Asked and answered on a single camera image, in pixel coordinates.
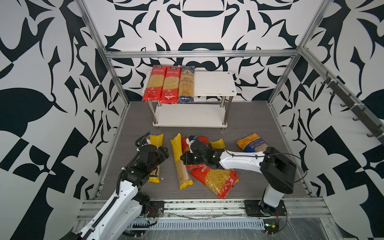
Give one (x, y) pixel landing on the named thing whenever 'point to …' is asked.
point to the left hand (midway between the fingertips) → (163, 148)
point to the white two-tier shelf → (207, 83)
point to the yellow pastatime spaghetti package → (184, 181)
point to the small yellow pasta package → (218, 144)
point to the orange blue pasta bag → (252, 143)
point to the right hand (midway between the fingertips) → (179, 155)
